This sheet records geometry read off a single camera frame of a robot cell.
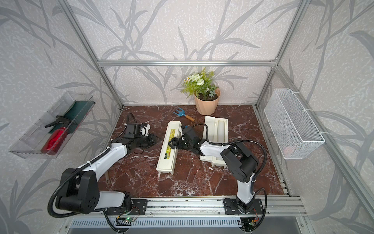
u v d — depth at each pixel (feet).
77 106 2.48
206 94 3.50
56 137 1.97
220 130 3.24
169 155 2.74
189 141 2.37
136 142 2.25
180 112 3.77
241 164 1.59
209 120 3.34
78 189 1.37
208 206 2.46
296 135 1.96
